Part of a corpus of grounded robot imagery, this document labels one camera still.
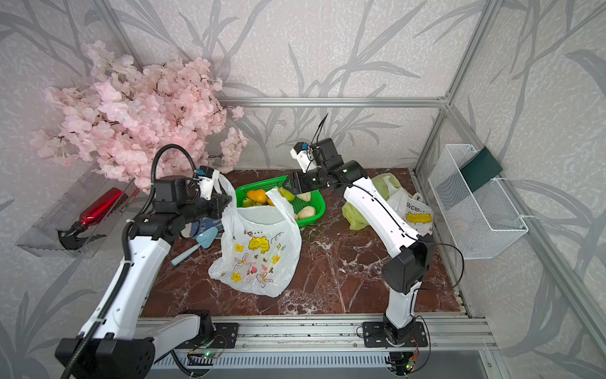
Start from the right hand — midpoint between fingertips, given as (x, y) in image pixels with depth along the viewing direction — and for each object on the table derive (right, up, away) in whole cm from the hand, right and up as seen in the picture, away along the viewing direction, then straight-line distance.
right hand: (290, 182), depth 75 cm
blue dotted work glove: (-23, -12, -11) cm, 29 cm away
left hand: (-19, -5, -2) cm, 19 cm away
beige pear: (+3, -12, +21) cm, 25 cm away
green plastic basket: (+8, -7, +23) cm, 26 cm away
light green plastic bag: (+24, -15, +21) cm, 35 cm away
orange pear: (-17, -5, +24) cm, 30 cm away
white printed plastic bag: (-10, -21, +4) cm, 24 cm away
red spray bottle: (-54, -15, -17) cm, 58 cm away
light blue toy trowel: (-37, -23, +19) cm, 48 cm away
